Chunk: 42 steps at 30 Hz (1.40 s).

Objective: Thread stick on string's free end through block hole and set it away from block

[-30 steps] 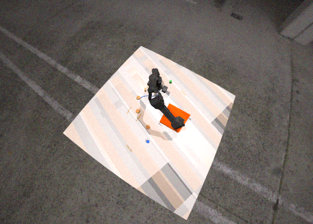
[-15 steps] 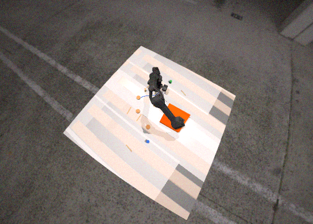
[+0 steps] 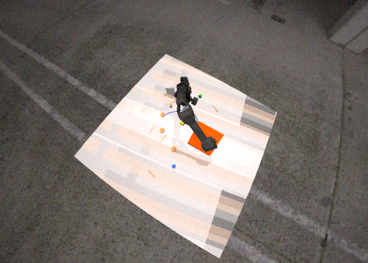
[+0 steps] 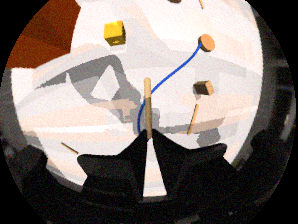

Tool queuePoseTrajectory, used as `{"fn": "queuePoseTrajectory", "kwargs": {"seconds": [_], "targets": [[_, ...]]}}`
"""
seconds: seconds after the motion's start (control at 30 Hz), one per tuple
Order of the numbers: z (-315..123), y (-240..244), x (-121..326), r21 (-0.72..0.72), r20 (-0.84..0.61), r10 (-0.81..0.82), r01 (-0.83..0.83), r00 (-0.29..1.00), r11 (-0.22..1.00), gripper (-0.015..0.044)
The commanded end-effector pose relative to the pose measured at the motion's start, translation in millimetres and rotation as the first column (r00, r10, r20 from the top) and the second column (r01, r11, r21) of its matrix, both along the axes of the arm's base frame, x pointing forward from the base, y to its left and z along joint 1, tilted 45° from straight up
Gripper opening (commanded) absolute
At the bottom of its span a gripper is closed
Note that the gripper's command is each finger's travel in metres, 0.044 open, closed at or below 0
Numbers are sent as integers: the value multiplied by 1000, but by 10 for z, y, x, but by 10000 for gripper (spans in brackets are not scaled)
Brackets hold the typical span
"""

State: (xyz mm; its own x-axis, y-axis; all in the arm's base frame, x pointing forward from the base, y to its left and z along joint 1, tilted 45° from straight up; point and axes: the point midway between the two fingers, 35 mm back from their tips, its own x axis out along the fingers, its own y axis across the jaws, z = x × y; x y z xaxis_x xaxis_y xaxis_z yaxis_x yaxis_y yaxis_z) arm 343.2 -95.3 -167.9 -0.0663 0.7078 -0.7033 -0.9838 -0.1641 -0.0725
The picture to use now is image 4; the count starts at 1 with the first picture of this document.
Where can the yellow block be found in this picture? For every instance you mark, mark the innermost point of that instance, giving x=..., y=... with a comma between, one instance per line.
x=114, y=34

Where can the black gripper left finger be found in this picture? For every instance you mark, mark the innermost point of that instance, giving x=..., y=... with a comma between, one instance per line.
x=130, y=164

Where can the blue string with wooden stick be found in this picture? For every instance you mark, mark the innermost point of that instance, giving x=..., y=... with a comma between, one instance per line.
x=148, y=99

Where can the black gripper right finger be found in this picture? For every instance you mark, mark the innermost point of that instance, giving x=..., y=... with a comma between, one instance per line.
x=174, y=160

